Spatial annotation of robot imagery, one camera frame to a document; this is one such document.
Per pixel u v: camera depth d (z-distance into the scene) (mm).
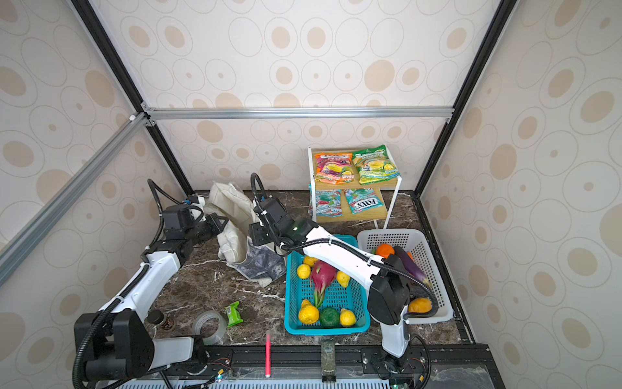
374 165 778
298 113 1121
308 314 773
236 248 752
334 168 775
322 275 852
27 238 531
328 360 712
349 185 782
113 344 403
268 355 743
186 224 656
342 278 871
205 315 799
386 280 448
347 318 778
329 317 775
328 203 906
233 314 811
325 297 857
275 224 574
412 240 939
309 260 921
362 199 921
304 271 890
